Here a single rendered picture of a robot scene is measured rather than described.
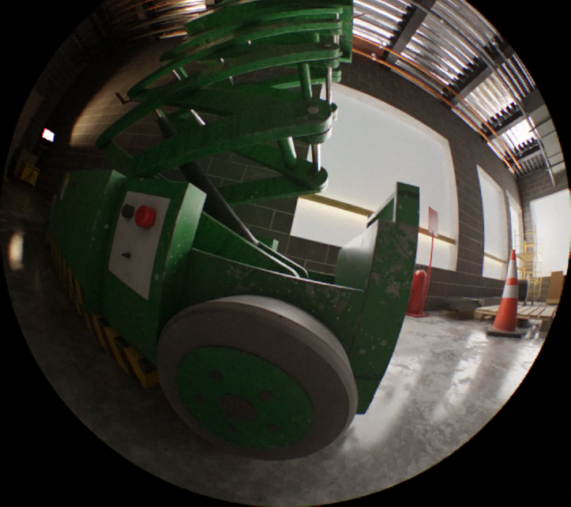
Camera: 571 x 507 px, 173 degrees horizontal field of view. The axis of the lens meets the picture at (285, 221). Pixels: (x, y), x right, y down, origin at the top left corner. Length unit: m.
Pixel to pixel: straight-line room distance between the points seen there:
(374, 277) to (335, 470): 0.38
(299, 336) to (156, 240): 0.28
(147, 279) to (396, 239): 0.44
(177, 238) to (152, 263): 0.07
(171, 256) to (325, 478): 0.48
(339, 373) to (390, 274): 0.18
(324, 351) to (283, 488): 0.28
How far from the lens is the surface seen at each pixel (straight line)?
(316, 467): 0.43
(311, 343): 0.21
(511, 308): 1.97
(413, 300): 2.31
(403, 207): 0.50
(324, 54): 0.86
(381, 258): 0.32
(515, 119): 6.46
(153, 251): 0.36
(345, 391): 0.25
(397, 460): 0.51
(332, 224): 2.16
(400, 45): 4.29
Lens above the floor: 0.37
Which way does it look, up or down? 11 degrees up
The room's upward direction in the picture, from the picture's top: 13 degrees clockwise
